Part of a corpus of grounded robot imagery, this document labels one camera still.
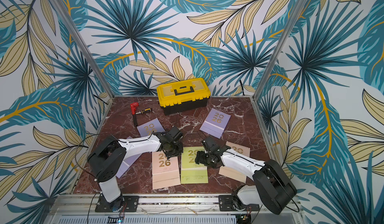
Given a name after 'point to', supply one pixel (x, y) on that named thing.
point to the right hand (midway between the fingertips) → (199, 161)
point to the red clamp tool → (133, 106)
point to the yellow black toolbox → (183, 96)
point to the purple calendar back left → (147, 128)
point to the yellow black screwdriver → (146, 110)
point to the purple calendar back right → (216, 123)
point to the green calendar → (191, 172)
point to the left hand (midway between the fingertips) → (182, 155)
